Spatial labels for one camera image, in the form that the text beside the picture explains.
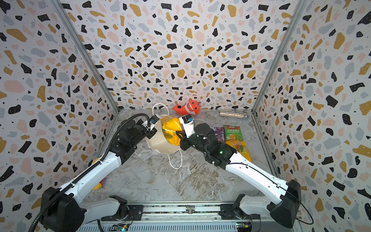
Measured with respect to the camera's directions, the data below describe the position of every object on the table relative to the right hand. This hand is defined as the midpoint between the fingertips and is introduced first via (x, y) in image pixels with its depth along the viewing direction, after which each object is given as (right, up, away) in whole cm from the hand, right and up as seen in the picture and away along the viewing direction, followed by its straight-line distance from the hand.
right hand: (174, 130), depth 65 cm
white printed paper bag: (-17, -10, +37) cm, 42 cm away
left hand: (-12, +7, +10) cm, 18 cm away
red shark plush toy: (+7, +16, +48) cm, 51 cm away
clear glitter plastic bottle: (+48, +9, +48) cm, 69 cm away
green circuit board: (-27, -49, +5) cm, 56 cm away
